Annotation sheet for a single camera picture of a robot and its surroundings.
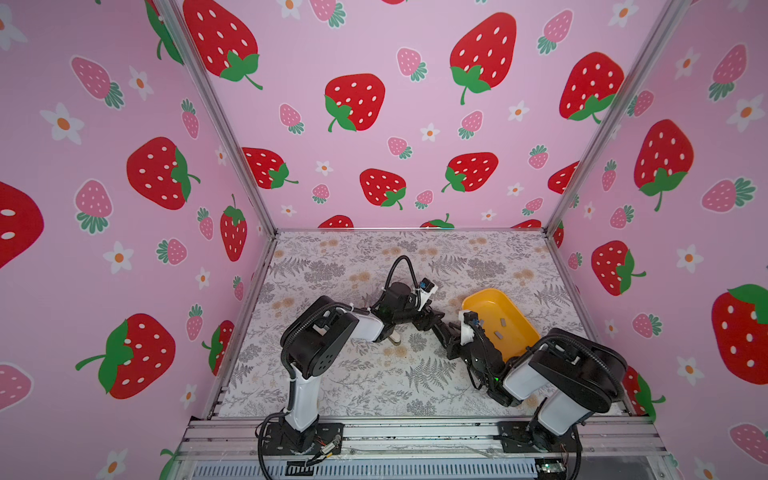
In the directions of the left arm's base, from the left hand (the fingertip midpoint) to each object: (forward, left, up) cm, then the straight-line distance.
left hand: (438, 308), depth 92 cm
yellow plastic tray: (+4, -19, -5) cm, 20 cm away
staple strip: (-7, -19, -5) cm, 20 cm away
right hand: (-7, -1, -1) cm, 7 cm away
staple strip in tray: (-2, -22, -6) cm, 22 cm away
